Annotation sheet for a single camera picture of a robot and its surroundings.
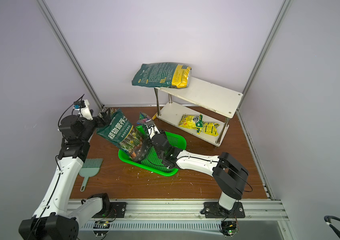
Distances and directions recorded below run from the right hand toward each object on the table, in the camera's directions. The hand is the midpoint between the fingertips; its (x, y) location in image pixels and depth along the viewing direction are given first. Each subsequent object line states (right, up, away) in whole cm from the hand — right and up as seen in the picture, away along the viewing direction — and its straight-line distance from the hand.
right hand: (152, 125), depth 77 cm
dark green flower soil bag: (-19, -3, +3) cm, 20 cm away
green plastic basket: (-3, -23, +12) cm, 27 cm away
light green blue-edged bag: (-6, +3, +9) cm, 11 cm away
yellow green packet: (+23, +2, +17) cm, 29 cm away
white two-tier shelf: (+33, +15, +2) cm, 37 cm away
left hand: (-23, +8, -6) cm, 26 cm away
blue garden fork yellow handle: (-3, +5, +33) cm, 33 cm away
